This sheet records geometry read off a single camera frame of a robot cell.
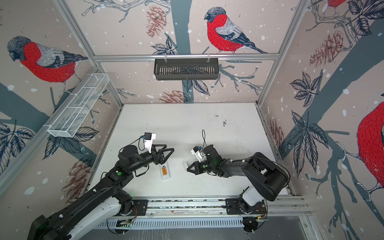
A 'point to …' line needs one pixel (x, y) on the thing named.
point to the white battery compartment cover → (185, 166)
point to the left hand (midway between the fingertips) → (169, 149)
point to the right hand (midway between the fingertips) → (187, 171)
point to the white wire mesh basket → (78, 104)
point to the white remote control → (165, 164)
